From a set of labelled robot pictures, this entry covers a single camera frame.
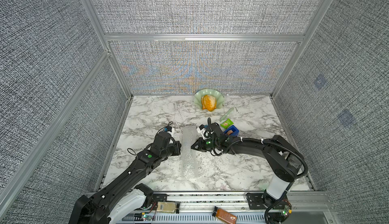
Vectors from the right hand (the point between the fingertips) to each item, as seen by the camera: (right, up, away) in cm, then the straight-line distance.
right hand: (189, 144), depth 83 cm
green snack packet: (+25, +10, +19) cm, 33 cm away
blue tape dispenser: (+26, +6, +9) cm, 28 cm away
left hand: (-3, +1, -3) cm, 4 cm away
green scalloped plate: (+21, +30, +30) cm, 47 cm away
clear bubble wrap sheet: (0, -6, -2) cm, 6 cm away
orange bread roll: (+12, +24, +20) cm, 34 cm away
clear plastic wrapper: (+28, +17, +26) cm, 42 cm away
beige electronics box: (-10, -25, -16) cm, 31 cm away
